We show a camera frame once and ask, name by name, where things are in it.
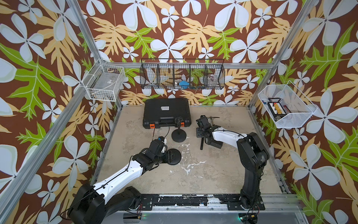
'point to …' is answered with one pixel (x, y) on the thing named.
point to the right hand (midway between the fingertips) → (199, 130)
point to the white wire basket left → (104, 81)
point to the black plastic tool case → (167, 112)
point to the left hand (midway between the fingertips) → (172, 153)
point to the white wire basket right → (288, 108)
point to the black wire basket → (182, 73)
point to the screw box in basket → (276, 109)
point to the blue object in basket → (184, 84)
